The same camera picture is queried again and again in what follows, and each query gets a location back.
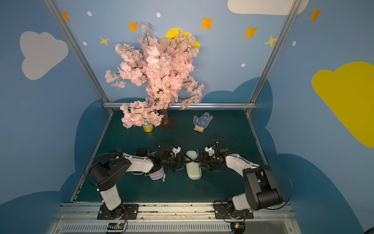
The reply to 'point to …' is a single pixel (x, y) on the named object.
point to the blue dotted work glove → (202, 122)
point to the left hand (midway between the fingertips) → (191, 162)
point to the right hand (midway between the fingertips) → (198, 162)
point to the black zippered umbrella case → (142, 152)
